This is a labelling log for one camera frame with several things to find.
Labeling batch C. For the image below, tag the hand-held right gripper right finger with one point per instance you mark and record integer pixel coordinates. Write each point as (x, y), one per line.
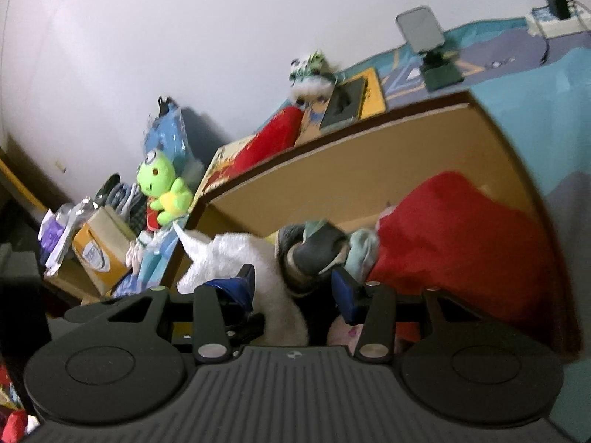
(344, 297)

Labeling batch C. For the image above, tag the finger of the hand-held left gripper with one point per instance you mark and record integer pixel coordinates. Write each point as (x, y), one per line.
(231, 290)

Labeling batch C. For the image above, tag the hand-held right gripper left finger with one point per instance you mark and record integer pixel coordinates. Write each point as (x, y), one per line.
(248, 286)

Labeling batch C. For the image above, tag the pale pink soft toy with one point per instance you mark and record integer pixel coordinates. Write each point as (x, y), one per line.
(341, 332)

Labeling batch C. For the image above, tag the mint green soft cloth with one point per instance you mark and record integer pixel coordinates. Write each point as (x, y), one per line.
(362, 251)

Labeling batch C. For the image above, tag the multicoloured soft toy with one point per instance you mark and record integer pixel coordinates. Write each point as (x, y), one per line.
(314, 254)

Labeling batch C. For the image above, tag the brown cardboard box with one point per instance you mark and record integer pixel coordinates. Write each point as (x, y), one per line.
(369, 170)

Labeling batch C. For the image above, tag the red cloth hat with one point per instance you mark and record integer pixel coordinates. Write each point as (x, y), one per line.
(461, 240)

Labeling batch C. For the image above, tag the clear plastic bag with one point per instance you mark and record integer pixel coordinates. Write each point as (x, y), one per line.
(57, 235)

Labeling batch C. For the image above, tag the light blue pouch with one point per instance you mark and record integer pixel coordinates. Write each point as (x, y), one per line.
(159, 254)

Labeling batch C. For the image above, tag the yellow brown carton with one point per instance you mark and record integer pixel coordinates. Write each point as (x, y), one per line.
(106, 244)

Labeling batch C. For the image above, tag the small white plush toy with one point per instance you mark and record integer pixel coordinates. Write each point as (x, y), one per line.
(135, 254)

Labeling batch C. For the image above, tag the picture book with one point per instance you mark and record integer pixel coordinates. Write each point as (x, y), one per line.
(221, 166)

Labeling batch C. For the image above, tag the green frog plush toy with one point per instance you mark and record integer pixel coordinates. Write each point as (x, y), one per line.
(159, 175)

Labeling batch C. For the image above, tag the striped cloth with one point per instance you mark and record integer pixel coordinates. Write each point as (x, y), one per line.
(120, 198)

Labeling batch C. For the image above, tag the red chili plush toy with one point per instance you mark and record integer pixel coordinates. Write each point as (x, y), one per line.
(272, 138)

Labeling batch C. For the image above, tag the blue plastic bag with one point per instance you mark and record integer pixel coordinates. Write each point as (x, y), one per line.
(168, 134)

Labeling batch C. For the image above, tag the black smartphone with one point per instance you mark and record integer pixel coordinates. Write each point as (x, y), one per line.
(344, 101)

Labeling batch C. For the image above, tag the yellow book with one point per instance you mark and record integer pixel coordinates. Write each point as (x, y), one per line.
(376, 92)

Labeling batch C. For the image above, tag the panda plush toy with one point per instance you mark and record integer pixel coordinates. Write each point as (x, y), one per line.
(307, 71)

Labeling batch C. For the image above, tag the phone stand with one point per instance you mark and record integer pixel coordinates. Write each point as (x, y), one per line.
(418, 30)

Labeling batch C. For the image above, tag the white power strip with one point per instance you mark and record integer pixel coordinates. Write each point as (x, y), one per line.
(554, 27)

